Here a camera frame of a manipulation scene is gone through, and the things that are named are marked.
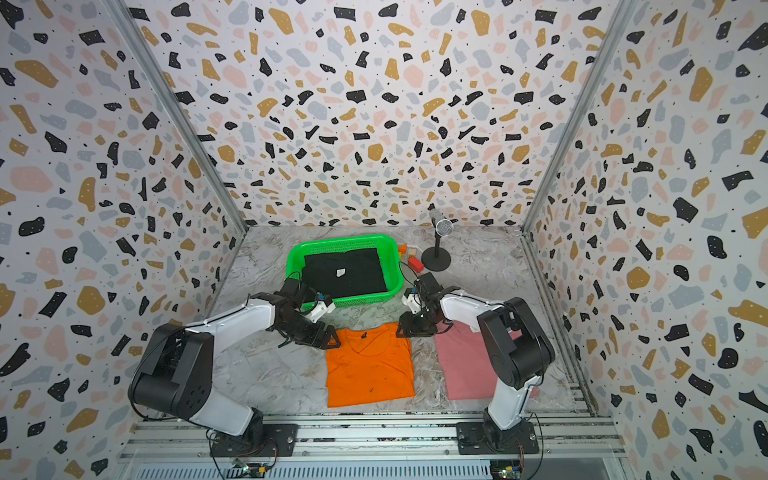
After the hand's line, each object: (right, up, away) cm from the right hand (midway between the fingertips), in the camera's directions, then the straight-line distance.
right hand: (404, 333), depth 91 cm
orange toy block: (-1, +26, +22) cm, 34 cm away
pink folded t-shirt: (+17, -8, -8) cm, 20 cm away
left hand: (-21, -1, -4) cm, 22 cm away
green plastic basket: (-6, +27, +15) cm, 31 cm away
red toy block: (+5, +21, +21) cm, 30 cm away
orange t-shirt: (-9, -7, -6) cm, 14 cm away
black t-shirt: (-18, +18, +14) cm, 29 cm away
